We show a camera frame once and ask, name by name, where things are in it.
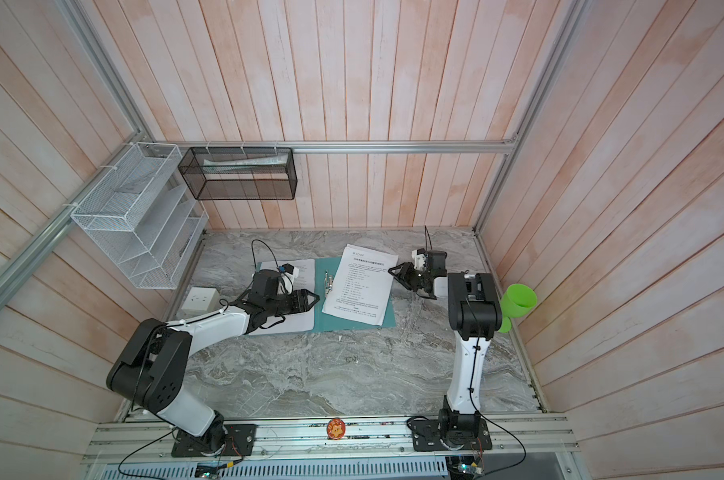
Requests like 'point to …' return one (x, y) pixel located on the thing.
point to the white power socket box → (201, 298)
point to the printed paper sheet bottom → (360, 286)
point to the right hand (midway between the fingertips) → (391, 271)
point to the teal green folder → (329, 322)
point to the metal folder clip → (328, 282)
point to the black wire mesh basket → (240, 173)
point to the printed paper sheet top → (300, 321)
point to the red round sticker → (336, 429)
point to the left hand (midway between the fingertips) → (314, 303)
